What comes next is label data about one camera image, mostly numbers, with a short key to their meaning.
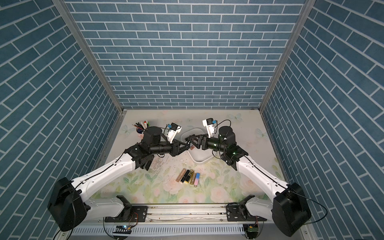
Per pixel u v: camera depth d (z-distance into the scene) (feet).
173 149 2.13
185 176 2.79
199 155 3.02
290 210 1.31
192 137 3.35
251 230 2.40
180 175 2.83
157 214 2.47
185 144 2.37
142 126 3.16
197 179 2.77
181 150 2.30
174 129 2.20
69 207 1.28
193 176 2.78
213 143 2.17
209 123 2.23
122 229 2.37
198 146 2.19
